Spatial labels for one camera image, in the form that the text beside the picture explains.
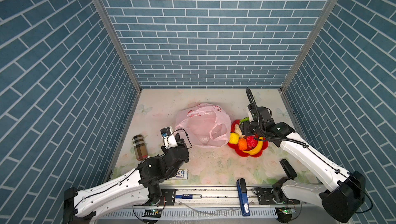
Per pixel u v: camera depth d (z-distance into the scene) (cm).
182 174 80
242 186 73
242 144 87
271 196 73
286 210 71
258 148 85
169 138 59
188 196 74
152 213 72
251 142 87
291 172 78
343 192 38
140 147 87
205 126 99
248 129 71
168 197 74
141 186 48
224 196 75
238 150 87
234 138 87
